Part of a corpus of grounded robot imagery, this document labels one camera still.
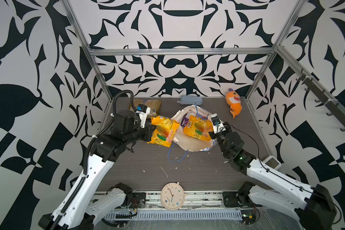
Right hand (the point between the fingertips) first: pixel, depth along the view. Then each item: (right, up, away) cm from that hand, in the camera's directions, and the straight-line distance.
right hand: (215, 115), depth 74 cm
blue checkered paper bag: (-15, -16, +16) cm, 27 cm away
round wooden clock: (-22, -41, 0) cm, 46 cm away
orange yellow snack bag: (-25, -7, -5) cm, 27 cm away
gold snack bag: (-35, +7, +37) cm, 52 cm away
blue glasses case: (-8, +12, +43) cm, 45 cm away
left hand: (-31, -4, -7) cm, 32 cm away
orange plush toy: (+24, +11, +37) cm, 46 cm away
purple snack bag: (-14, -4, +26) cm, 30 cm away
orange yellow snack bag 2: (-5, -9, +20) cm, 22 cm away
